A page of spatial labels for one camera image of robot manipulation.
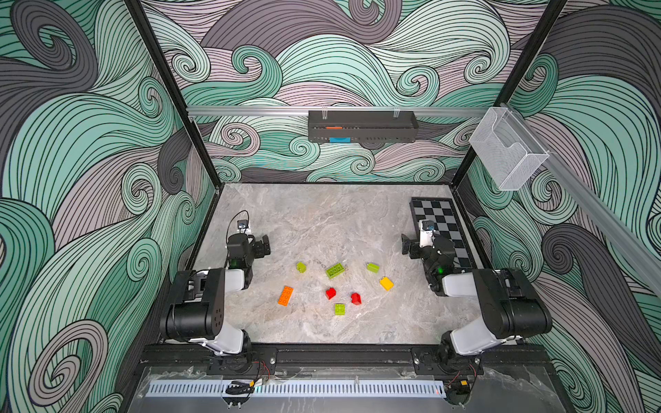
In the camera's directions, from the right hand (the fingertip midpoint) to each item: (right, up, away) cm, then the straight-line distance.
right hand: (419, 234), depth 93 cm
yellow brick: (-14, -17, -5) cm, 22 cm away
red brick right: (-25, -20, -10) cm, 34 cm away
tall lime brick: (-19, -12, -1) cm, 22 cm away
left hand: (-63, -1, +1) cm, 63 cm away
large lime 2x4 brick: (-32, -13, -2) cm, 35 cm away
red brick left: (-33, -19, -8) cm, 39 cm away
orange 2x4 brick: (-49, -20, -8) cm, 53 cm away
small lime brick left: (-44, -12, -2) cm, 46 cm away
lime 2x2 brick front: (-31, -23, -12) cm, 40 cm away
